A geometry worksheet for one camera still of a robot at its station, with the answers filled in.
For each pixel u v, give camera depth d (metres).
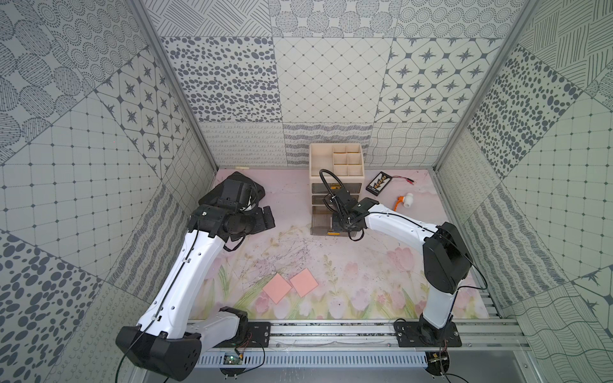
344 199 0.71
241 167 1.23
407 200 1.06
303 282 0.84
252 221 0.63
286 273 0.88
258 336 0.74
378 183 1.14
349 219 0.66
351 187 0.88
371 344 0.73
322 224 1.01
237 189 0.54
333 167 0.86
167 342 0.36
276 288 0.84
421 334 0.66
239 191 0.54
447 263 0.48
